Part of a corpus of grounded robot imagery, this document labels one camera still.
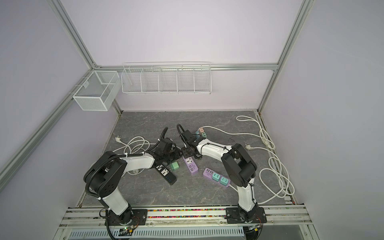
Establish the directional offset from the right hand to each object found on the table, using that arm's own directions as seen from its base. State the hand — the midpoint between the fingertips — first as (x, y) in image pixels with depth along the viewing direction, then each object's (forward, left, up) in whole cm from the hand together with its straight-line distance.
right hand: (187, 152), depth 94 cm
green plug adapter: (-9, +8, -1) cm, 11 cm away
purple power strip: (-8, -3, -1) cm, 8 cm away
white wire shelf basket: (+44, +15, +25) cm, 53 cm away
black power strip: (-14, +12, 0) cm, 18 cm away
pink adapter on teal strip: (+15, -9, +4) cm, 18 cm away
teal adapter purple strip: (-19, -21, +3) cm, 28 cm away
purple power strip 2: (-17, -17, +4) cm, 24 cm away
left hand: (-2, +3, 0) cm, 3 cm away
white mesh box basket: (+34, +60, +23) cm, 72 cm away
